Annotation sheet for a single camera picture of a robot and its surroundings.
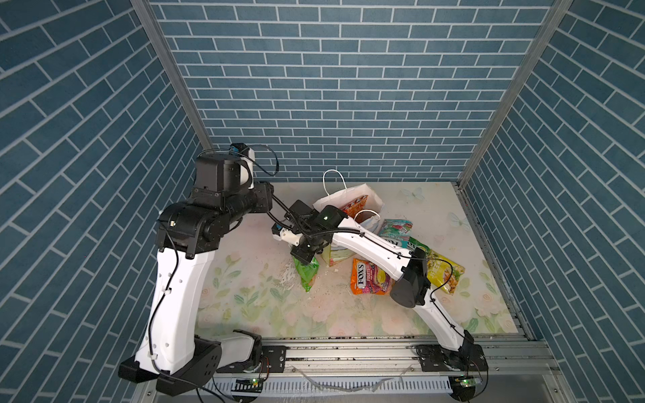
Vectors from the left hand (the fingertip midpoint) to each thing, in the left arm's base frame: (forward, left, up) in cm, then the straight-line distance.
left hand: (274, 187), depth 61 cm
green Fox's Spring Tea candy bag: (+9, -47, -40) cm, 63 cm away
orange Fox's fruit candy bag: (-5, -27, -39) cm, 48 cm away
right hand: (-3, -4, -28) cm, 29 cm away
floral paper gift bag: (+14, -16, -16) cm, 27 cm away
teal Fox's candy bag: (+14, -41, -37) cm, 57 cm away
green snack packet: (-8, -7, -30) cm, 32 cm away
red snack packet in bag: (+13, -22, -23) cm, 34 cm away
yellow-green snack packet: (-4, -55, -39) cm, 67 cm away
